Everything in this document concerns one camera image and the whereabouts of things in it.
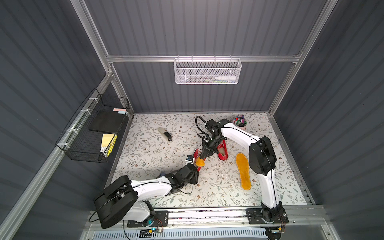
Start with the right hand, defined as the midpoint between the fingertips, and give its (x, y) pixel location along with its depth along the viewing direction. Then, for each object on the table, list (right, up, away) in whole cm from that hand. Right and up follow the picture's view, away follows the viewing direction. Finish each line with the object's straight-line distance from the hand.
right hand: (202, 157), depth 84 cm
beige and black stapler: (-24, +12, +18) cm, 32 cm away
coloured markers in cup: (+26, +21, +15) cm, 37 cm away
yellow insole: (-1, -2, -3) cm, 4 cm away
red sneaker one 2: (+14, +1, +12) cm, 18 cm away
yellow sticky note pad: (-41, +11, -21) cm, 47 cm away
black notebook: (-49, +20, -8) cm, 54 cm away
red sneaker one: (-4, -1, +8) cm, 9 cm away
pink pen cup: (+27, +17, +14) cm, 35 cm away
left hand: (-4, -9, +2) cm, 10 cm away
